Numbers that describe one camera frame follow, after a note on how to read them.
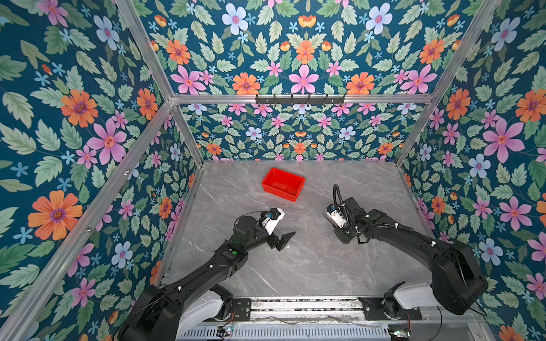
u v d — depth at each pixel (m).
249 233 0.63
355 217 0.67
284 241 0.70
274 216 0.66
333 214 0.79
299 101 0.94
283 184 1.07
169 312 0.40
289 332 0.70
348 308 0.75
